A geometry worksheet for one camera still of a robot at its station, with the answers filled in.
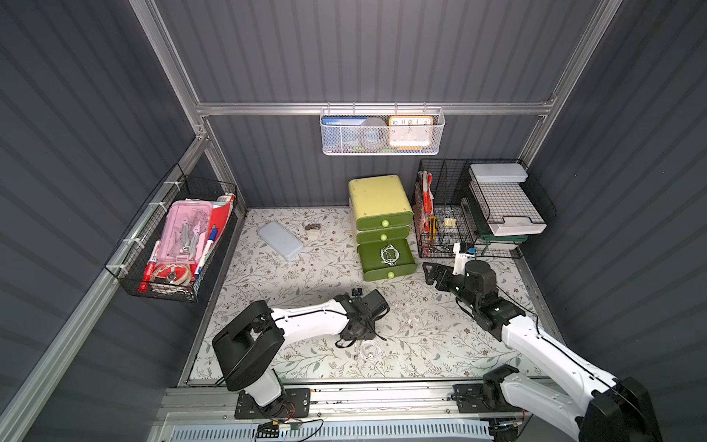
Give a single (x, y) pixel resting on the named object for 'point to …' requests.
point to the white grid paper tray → (499, 191)
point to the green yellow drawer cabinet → (381, 215)
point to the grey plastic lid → (281, 240)
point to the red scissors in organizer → (427, 199)
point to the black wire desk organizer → (457, 217)
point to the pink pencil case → (186, 226)
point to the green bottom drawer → (373, 265)
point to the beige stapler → (312, 226)
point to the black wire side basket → (135, 261)
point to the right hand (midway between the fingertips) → (441, 264)
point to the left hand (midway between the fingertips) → (368, 334)
